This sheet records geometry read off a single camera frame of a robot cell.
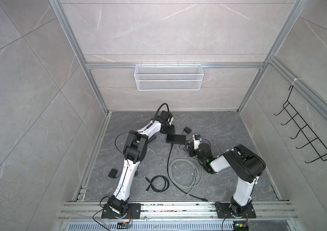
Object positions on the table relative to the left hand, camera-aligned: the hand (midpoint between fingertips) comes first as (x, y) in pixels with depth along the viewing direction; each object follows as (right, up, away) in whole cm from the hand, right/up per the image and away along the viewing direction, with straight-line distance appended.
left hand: (173, 129), depth 106 cm
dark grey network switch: (-14, -5, -19) cm, 25 cm away
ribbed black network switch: (+2, -8, 0) cm, 8 cm away
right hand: (+10, -9, -8) cm, 16 cm away
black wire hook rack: (+61, -8, -46) cm, 77 cm away
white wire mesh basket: (-4, +37, -5) cm, 38 cm away
